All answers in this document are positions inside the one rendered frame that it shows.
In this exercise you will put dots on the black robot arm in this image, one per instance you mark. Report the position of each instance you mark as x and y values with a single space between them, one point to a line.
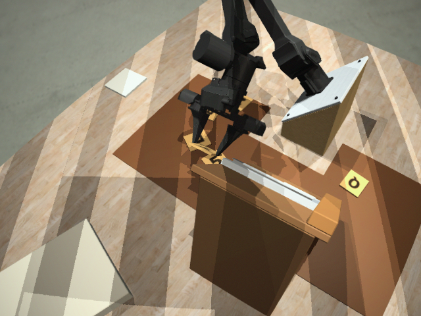
239 38

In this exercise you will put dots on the tan tile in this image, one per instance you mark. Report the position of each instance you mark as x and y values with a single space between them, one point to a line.
203 148
245 101
212 115
202 140
354 183
209 159

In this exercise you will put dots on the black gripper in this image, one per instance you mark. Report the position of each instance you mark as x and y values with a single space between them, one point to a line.
241 125

